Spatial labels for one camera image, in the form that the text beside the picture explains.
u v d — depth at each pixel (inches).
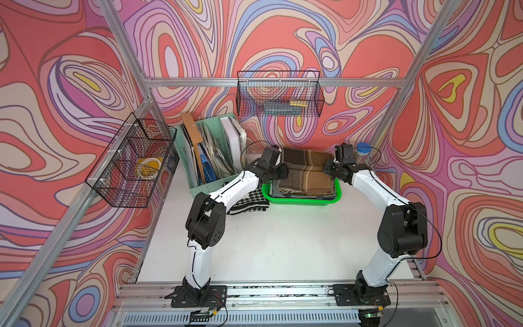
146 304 28.8
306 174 35.8
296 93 38.0
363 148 31.1
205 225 20.9
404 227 18.6
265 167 28.0
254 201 37.0
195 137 31.6
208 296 28.5
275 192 36.8
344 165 27.6
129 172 31.5
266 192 38.7
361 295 26.2
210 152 35.8
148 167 27.6
